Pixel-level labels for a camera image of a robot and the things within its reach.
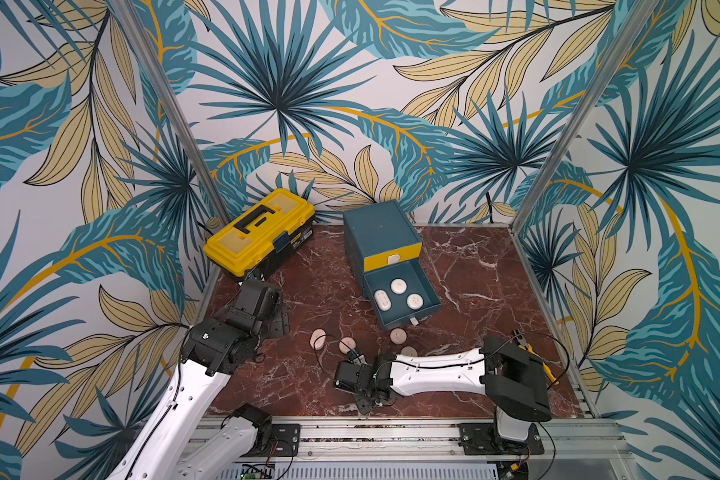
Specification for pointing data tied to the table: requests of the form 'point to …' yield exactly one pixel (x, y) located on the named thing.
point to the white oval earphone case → (383, 301)
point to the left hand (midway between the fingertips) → (266, 321)
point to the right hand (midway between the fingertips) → (364, 399)
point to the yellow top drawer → (392, 257)
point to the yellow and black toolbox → (266, 230)
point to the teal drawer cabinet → (378, 236)
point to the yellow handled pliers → (526, 346)
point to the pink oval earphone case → (320, 342)
